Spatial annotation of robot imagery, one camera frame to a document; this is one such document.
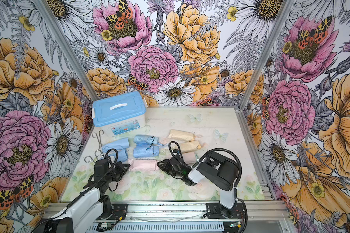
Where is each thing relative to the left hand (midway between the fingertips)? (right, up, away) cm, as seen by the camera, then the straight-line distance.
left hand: (130, 168), depth 88 cm
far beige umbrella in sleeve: (+31, +18, +15) cm, 39 cm away
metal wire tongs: (-23, +7, +8) cm, 26 cm away
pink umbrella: (+8, +2, -1) cm, 8 cm away
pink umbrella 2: (+35, +6, +2) cm, 36 cm away
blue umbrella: (+8, +16, +9) cm, 20 cm away
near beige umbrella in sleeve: (+36, +12, +6) cm, 38 cm away
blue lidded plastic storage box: (-9, +32, +6) cm, 34 cm away
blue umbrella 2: (+8, +10, +4) cm, 13 cm away
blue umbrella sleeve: (-8, +15, +12) cm, 20 cm away
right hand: (+16, 0, 0) cm, 16 cm away
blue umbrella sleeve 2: (-8, +10, +7) cm, 15 cm away
